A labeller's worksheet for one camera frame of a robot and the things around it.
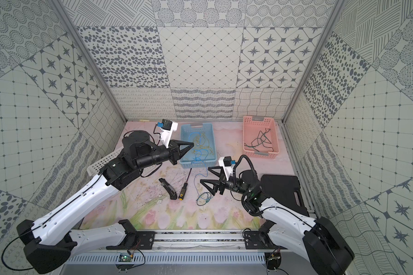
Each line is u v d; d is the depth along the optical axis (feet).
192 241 2.50
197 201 2.79
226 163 2.10
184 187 2.96
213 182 2.10
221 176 2.20
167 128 1.76
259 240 2.14
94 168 2.99
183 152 1.98
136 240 2.33
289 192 2.72
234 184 2.13
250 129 3.64
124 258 2.35
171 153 1.76
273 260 2.37
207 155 3.34
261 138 3.58
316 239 1.34
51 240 1.27
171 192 2.82
